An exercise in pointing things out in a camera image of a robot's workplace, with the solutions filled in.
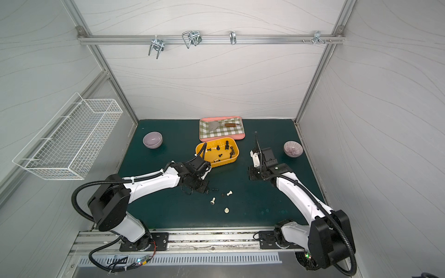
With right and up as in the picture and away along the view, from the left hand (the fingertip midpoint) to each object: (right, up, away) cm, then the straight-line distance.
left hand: (206, 188), depth 85 cm
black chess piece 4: (+10, +20, +21) cm, 31 cm away
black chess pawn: (+6, +15, +17) cm, 23 cm away
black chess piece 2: (+13, +16, +17) cm, 27 cm away
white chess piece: (+3, -7, -1) cm, 7 cm away
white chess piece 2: (+12, -3, +2) cm, 12 cm away
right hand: (+22, +9, 0) cm, 24 cm away
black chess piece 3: (+5, +19, +20) cm, 28 cm away
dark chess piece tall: (+14, +18, +20) cm, 30 cm away
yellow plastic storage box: (+6, +17, +20) cm, 27 cm away
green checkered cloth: (+6, +30, +30) cm, 43 cm away
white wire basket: (-54, +22, -16) cm, 61 cm away
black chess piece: (+4, -2, +3) cm, 6 cm away
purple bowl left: (-37, +24, +22) cm, 49 cm away
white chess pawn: (+4, +12, +14) cm, 19 cm away
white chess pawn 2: (+10, -10, -3) cm, 14 cm away
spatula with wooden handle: (+2, +34, +30) cm, 45 cm away
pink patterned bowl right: (+51, +18, +19) cm, 58 cm away
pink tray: (+3, +39, +37) cm, 54 cm away
